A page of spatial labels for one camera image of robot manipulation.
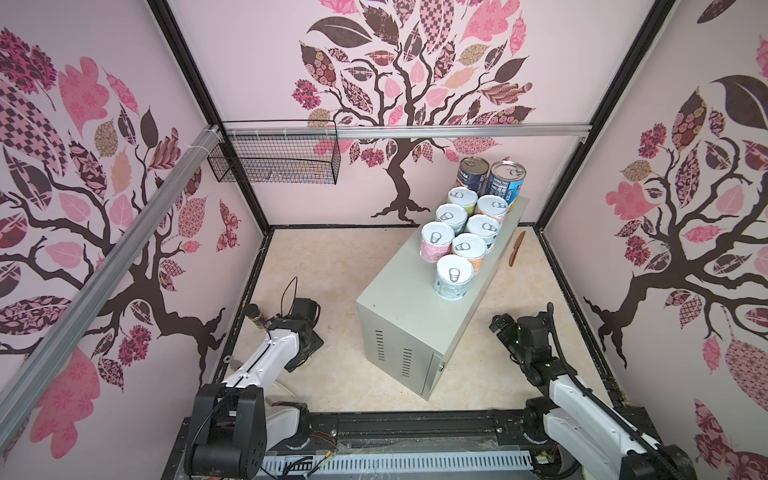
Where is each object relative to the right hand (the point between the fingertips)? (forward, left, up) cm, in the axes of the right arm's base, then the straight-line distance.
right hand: (501, 322), depth 88 cm
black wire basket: (+47, +68, +30) cm, 88 cm away
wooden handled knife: (+34, -16, -5) cm, 38 cm away
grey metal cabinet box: (-15, +30, +29) cm, 45 cm away
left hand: (-7, +59, -3) cm, 59 cm away
